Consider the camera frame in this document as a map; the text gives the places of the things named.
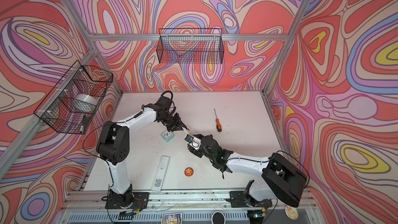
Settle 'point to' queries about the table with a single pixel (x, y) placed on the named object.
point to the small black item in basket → (86, 120)
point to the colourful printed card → (175, 218)
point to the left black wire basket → (72, 103)
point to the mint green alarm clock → (167, 136)
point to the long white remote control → (160, 174)
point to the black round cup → (218, 218)
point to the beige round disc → (291, 212)
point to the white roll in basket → (85, 102)
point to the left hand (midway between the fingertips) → (188, 125)
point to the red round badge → (188, 171)
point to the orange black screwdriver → (218, 126)
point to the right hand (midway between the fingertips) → (194, 141)
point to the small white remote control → (187, 131)
